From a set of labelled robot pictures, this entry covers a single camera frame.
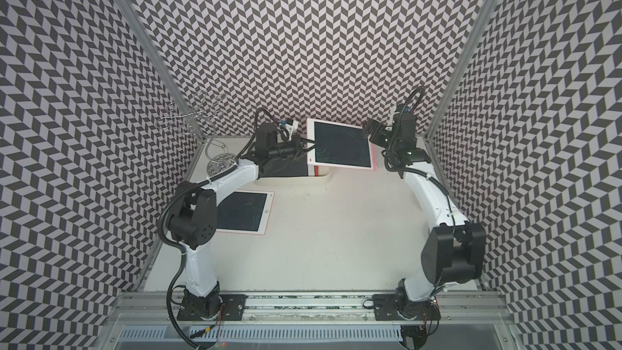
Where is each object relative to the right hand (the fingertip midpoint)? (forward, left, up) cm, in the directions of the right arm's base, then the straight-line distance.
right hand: (373, 131), depth 83 cm
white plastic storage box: (-2, +11, -26) cm, 29 cm away
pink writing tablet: (-17, +49, -27) cm, 58 cm away
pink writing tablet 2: (+1, +12, -8) cm, 14 cm away
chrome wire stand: (+28, +82, -16) cm, 88 cm away
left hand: (-2, +19, -4) cm, 20 cm away
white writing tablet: (-13, +30, -3) cm, 32 cm away
